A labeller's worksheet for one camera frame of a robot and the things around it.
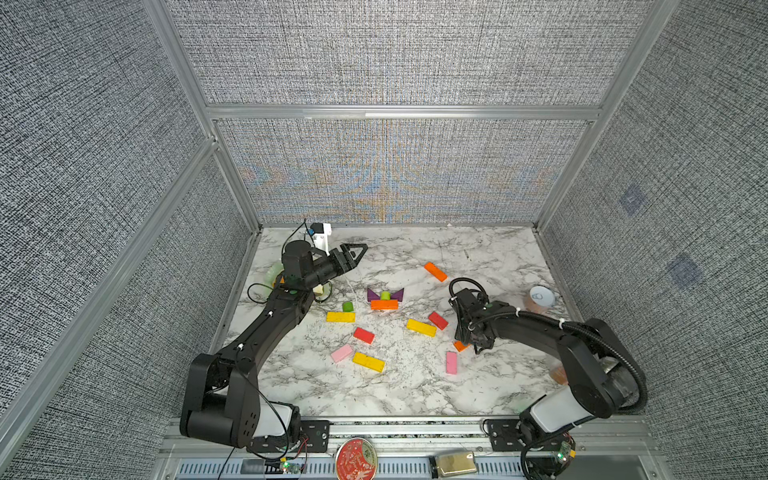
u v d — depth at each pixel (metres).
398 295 0.98
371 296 0.97
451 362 0.86
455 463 0.67
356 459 0.68
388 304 0.95
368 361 0.85
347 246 0.72
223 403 0.41
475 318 0.67
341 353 0.86
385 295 0.98
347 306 0.97
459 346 0.88
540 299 0.92
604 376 0.45
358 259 0.73
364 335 0.90
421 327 0.92
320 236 0.74
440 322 0.93
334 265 0.72
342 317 0.95
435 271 1.06
